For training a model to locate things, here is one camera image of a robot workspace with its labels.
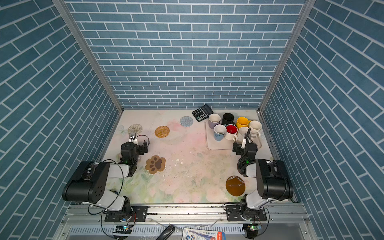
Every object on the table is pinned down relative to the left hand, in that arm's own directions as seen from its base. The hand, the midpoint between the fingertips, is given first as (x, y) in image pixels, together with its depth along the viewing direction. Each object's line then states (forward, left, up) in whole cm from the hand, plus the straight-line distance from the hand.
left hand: (137, 140), depth 93 cm
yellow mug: (+14, -70, +2) cm, 72 cm away
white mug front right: (+6, -68, +1) cm, 68 cm away
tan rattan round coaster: (+13, -13, -8) cm, 20 cm away
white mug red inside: (+8, -62, -2) cm, 63 cm away
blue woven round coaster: (+20, -31, -5) cm, 37 cm away
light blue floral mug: (+8, -54, 0) cm, 54 cm away
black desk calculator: (+28, -43, -4) cm, 51 cm away
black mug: (+17, -60, +2) cm, 63 cm away
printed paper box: (-48, -34, -5) cm, 59 cm away
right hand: (-1, -68, +1) cm, 68 cm away
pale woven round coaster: (+15, +7, -7) cm, 18 cm away
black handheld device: (-48, -23, -3) cm, 53 cm away
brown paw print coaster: (-13, -12, -7) cm, 19 cm away
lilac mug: (+20, -51, -1) cm, 54 cm away
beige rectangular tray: (+1, -48, -7) cm, 49 cm away
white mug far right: (+11, -80, 0) cm, 80 cm away
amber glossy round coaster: (-27, -59, -6) cm, 65 cm away
